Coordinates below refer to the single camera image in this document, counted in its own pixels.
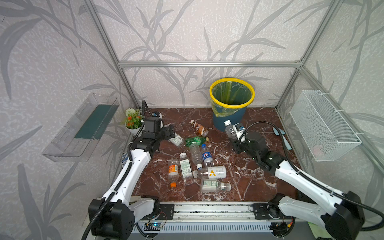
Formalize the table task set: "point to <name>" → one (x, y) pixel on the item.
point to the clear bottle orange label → (173, 166)
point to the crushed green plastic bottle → (199, 140)
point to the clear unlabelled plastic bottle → (196, 155)
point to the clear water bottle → (230, 131)
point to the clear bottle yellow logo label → (213, 172)
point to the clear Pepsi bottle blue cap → (207, 156)
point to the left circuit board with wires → (154, 226)
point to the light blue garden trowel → (276, 132)
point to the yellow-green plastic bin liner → (229, 92)
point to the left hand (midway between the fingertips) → (168, 124)
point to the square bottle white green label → (186, 168)
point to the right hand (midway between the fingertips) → (234, 131)
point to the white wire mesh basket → (326, 137)
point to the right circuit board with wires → (281, 229)
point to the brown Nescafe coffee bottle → (198, 129)
